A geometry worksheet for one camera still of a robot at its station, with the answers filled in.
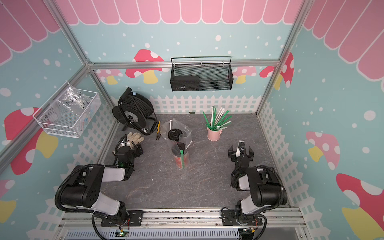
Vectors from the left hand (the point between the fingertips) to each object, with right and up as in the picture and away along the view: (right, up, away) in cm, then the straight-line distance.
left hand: (132, 146), depth 94 cm
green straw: (+33, -5, -13) cm, 36 cm away
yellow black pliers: (+12, +12, +17) cm, 24 cm away
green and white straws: (+56, +17, +6) cm, 58 cm away
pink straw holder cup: (+53, +6, +8) cm, 54 cm away
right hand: (+68, +1, -4) cm, 68 cm away
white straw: (+25, +14, -5) cm, 29 cm away
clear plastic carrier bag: (+31, +6, -11) cm, 33 cm away
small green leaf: (+37, +25, +31) cm, 54 cm away
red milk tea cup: (+30, -3, -15) cm, 34 cm away
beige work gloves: (-3, +5, +12) cm, 13 cm away
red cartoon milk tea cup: (+27, +8, -9) cm, 30 cm away
